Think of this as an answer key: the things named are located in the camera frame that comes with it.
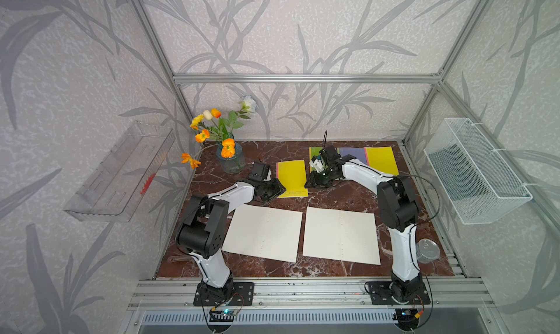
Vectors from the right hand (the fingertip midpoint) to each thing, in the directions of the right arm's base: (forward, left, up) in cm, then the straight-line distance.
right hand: (307, 185), depth 97 cm
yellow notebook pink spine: (+19, -40, -5) cm, 45 cm away
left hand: (-3, +10, +1) cm, 11 cm away
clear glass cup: (-29, -42, 0) cm, 51 cm away
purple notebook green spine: (+24, -28, -5) cm, 37 cm away
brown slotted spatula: (-30, +51, -4) cm, 59 cm away
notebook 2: (-20, +19, -4) cm, 28 cm away
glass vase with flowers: (+16, +40, +18) cm, 47 cm away
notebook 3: (-21, -12, -5) cm, 25 cm away
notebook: (+6, +7, -1) cm, 10 cm away
